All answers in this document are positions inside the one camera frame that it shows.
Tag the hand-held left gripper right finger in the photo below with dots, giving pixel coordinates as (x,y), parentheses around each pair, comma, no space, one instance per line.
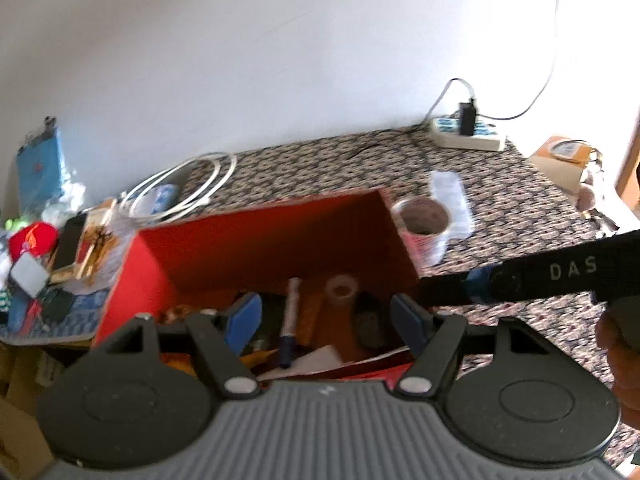
(406,317)

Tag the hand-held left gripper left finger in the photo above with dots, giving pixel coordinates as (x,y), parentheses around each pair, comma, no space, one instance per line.
(246,314)

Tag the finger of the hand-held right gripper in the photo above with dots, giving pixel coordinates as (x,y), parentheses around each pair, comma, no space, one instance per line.
(477,284)

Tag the blue and white pen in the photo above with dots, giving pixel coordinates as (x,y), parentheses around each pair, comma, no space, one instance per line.
(289,320)

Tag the small clear tape roll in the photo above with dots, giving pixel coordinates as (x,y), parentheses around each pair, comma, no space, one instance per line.
(342,290)

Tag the red cardboard box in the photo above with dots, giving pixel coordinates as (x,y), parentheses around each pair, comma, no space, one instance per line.
(260,240)

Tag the person's right hand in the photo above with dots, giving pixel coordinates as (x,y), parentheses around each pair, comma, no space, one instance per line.
(622,375)

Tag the pink plush toy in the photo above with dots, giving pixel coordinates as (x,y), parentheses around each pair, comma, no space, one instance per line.
(592,195)

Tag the floral tablecloth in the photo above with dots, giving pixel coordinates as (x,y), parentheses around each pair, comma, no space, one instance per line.
(500,200)

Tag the orange box with tape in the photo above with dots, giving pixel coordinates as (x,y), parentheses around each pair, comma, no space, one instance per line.
(560,160)

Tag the blue and white wrapper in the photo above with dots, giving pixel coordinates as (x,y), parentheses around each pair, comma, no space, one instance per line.
(160,199)

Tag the white power strip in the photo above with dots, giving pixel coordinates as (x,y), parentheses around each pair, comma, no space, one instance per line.
(475,137)

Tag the gold printed package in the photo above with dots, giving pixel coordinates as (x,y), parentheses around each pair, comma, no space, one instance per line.
(97,245)

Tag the black charger plug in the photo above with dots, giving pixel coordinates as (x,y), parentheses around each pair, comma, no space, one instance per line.
(468,119)

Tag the blue patterned mat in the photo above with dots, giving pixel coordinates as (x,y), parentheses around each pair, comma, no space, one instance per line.
(75,315)

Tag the black phone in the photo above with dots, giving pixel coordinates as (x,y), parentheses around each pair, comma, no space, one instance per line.
(67,242)

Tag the white card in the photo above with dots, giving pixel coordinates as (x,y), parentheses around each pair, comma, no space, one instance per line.
(27,275)

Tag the red cap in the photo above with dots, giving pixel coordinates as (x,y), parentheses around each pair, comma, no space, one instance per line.
(32,237)

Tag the brown cardboard box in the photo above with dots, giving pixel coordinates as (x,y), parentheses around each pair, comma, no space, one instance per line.
(20,410)

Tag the blue packet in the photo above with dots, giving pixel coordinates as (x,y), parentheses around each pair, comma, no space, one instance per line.
(40,170)

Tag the wooden door frame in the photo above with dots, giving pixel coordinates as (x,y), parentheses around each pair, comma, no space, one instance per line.
(629,170)

